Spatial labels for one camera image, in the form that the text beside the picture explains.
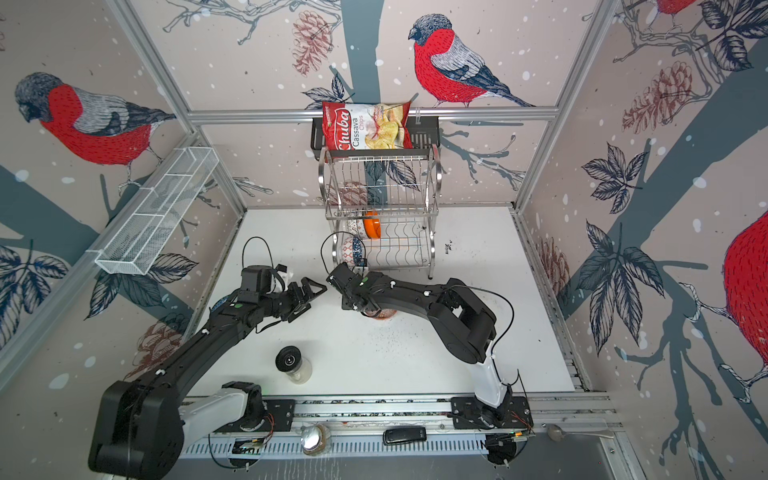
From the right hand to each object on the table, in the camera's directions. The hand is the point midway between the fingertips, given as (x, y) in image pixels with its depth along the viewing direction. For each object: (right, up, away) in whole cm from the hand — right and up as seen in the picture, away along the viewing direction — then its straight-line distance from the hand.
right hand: (350, 306), depth 90 cm
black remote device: (+14, -24, -23) cm, 36 cm away
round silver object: (-4, -22, -27) cm, 35 cm away
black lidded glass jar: (-12, -9, -18) cm, 24 cm away
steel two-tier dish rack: (+9, +31, +14) cm, 35 cm away
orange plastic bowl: (+6, +25, +8) cm, 27 cm away
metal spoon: (+53, -26, -19) cm, 62 cm away
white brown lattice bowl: (0, +25, +8) cm, 26 cm away
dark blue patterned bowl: (+1, +16, +10) cm, 19 cm away
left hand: (-8, +5, -9) cm, 13 cm away
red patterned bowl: (+11, -1, -4) cm, 12 cm away
